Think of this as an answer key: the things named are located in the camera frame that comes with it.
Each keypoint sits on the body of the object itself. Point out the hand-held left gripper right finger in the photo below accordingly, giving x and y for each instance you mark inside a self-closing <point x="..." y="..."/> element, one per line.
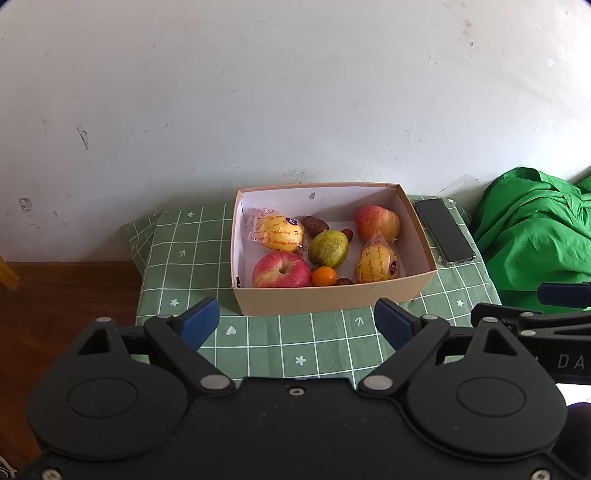
<point x="392" y="321"/>

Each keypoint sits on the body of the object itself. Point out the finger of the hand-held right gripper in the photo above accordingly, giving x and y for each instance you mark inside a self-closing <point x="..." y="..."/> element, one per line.
<point x="545" y="323"/>
<point x="563" y="294"/>

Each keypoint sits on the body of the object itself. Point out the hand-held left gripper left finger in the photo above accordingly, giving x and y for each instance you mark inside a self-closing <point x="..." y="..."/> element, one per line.
<point x="201" y="321"/>

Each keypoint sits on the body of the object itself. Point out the small plastic-wrapped yellow orange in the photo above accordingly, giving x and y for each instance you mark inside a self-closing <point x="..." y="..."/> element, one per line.
<point x="376" y="263"/>

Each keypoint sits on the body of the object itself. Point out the dark red date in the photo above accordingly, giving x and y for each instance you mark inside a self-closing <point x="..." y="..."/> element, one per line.
<point x="347" y="234"/>
<point x="343" y="280"/>
<point x="315" y="225"/>

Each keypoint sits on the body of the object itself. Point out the cardboard box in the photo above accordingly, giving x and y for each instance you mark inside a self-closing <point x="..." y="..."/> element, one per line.
<point x="323" y="297"/>

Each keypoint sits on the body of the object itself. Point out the small tangerine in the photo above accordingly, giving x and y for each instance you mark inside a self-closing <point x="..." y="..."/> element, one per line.
<point x="323" y="277"/>

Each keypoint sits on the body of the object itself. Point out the large red apple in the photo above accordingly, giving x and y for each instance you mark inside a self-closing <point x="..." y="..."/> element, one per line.
<point x="280" y="271"/>

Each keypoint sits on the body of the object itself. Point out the green pear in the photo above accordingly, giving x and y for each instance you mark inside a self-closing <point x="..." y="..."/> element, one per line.
<point x="328" y="249"/>

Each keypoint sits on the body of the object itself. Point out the small red apple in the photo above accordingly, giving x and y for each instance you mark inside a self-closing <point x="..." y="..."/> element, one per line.
<point x="376" y="221"/>

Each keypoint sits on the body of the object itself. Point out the large plastic-wrapped yellow orange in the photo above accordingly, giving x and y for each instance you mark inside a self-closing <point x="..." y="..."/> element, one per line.
<point x="279" y="233"/>

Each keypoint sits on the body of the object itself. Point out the green checked tablecloth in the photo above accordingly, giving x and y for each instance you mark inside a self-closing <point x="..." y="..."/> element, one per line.
<point x="184" y="277"/>

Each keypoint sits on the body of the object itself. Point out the green cloth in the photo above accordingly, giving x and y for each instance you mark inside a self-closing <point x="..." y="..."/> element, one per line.
<point x="531" y="230"/>

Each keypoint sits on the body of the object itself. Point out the black smartphone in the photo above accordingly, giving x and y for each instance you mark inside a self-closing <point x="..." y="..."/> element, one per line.
<point x="443" y="230"/>

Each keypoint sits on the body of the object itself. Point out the clear plastic sheet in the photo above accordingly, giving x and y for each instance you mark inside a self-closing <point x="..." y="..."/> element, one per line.
<point x="461" y="184"/>

